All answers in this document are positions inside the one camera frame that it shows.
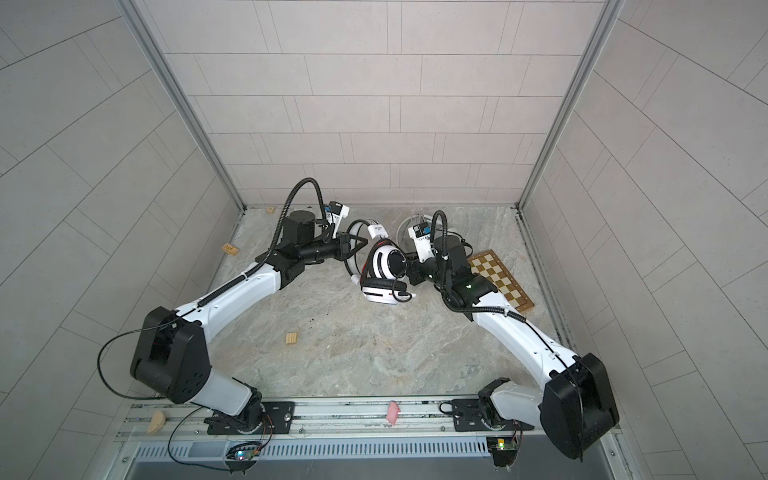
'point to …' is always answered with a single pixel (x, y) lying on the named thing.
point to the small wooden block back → (270, 210)
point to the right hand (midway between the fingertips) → (401, 258)
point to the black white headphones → (382, 278)
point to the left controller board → (244, 451)
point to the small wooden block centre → (292, 337)
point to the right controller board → (503, 450)
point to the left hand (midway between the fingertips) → (371, 238)
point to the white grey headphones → (403, 238)
